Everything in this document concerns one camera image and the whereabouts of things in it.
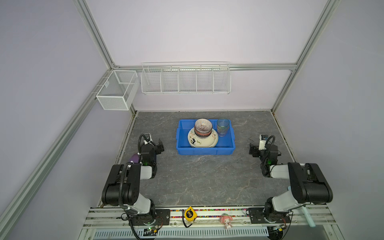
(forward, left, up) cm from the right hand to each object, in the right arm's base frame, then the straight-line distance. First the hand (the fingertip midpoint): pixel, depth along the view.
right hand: (259, 144), depth 94 cm
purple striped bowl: (+10, +36, +6) cm, 38 cm away
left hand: (0, +67, +4) cm, 67 cm away
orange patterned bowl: (+4, +36, +5) cm, 36 cm away
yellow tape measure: (-38, +42, -4) cm, 57 cm away
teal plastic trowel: (-39, -15, -4) cm, 42 cm away
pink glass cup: (+9, +23, 0) cm, 24 cm away
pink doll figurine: (-40, +25, -3) cm, 48 cm away
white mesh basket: (+30, +91, +21) cm, 98 cm away
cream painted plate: (+4, +31, -2) cm, 31 cm away
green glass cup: (+15, +22, +1) cm, 26 cm away
